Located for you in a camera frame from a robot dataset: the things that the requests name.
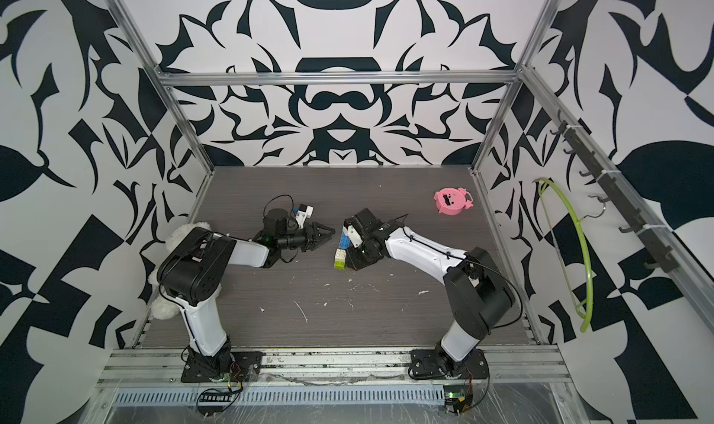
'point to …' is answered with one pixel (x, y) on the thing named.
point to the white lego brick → (340, 255)
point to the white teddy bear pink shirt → (165, 307)
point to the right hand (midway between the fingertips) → (350, 257)
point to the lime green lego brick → (339, 265)
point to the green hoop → (589, 302)
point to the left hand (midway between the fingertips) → (333, 229)
